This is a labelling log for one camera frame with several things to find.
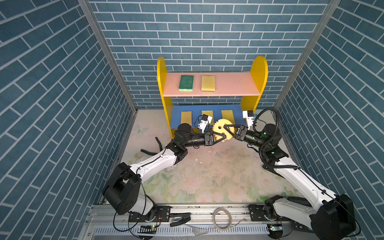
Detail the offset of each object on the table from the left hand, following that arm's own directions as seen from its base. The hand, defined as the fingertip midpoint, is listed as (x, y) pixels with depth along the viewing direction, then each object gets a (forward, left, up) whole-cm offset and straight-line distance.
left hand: (224, 140), depth 66 cm
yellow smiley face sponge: (+5, +2, +3) cm, 6 cm away
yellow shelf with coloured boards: (+53, +17, -20) cm, 59 cm away
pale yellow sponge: (+27, +19, -14) cm, 36 cm away
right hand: (+5, 0, +3) cm, 6 cm away
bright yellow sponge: (+32, +4, -16) cm, 36 cm away
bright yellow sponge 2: (+30, -9, -15) cm, 35 cm away
